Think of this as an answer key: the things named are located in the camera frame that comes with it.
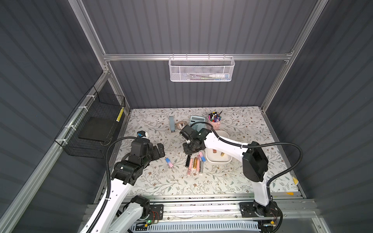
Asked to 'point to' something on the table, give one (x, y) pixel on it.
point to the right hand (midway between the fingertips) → (188, 150)
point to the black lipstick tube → (188, 160)
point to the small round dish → (180, 124)
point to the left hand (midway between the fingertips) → (156, 148)
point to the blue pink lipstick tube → (202, 156)
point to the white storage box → (215, 156)
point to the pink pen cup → (214, 120)
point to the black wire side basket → (90, 129)
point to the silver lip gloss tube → (201, 166)
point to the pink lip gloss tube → (190, 166)
